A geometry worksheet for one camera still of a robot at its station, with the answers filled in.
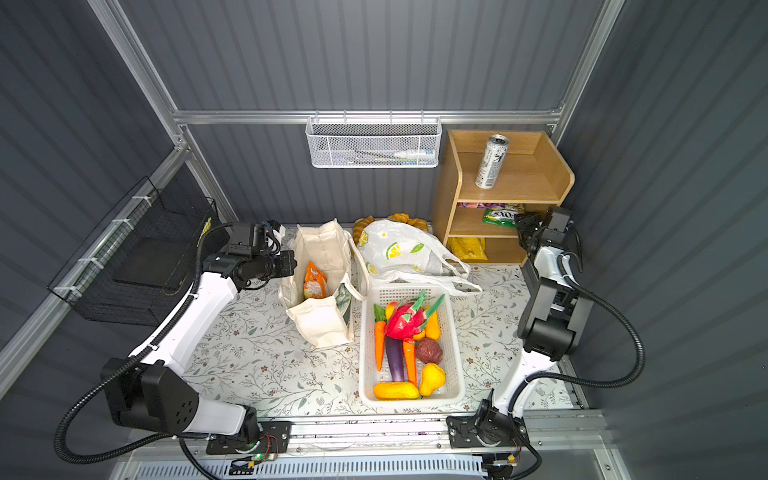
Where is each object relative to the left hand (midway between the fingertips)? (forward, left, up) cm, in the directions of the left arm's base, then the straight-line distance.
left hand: (296, 262), depth 82 cm
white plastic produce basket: (-21, -42, -12) cm, 48 cm away
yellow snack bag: (+17, -56, -17) cm, 61 cm away
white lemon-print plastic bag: (+14, -28, -13) cm, 34 cm away
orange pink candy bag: (+2, -2, -13) cm, 13 cm away
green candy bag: (+18, -65, -3) cm, 67 cm away
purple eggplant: (-19, -27, -18) cm, 37 cm away
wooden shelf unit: (+22, -73, +11) cm, 77 cm away
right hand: (+13, -69, +1) cm, 70 cm away
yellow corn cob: (-31, -26, -15) cm, 44 cm away
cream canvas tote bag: (-16, -10, -4) cm, 20 cm away
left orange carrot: (-13, -22, -18) cm, 31 cm away
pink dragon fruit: (-16, -29, -8) cm, 35 cm away
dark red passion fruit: (-22, -36, -15) cm, 45 cm away
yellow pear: (-28, -36, -15) cm, 48 cm away
